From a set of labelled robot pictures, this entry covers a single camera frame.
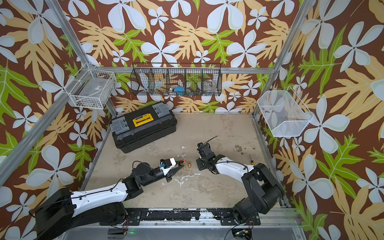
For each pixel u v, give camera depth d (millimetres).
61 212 408
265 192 436
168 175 648
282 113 929
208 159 691
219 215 750
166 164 585
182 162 682
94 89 857
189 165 884
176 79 980
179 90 960
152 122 926
